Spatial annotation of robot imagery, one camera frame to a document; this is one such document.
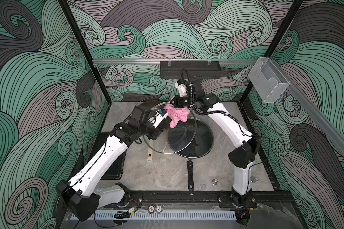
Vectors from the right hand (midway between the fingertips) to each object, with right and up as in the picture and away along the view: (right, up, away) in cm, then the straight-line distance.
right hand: (167, 102), depth 77 cm
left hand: (-4, -11, -6) cm, 14 cm away
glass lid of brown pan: (+2, -24, +14) cm, 28 cm away
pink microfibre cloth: (+5, -7, -4) cm, 9 cm away
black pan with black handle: (+12, -38, -3) cm, 39 cm away
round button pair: (-5, -55, -6) cm, 55 cm away
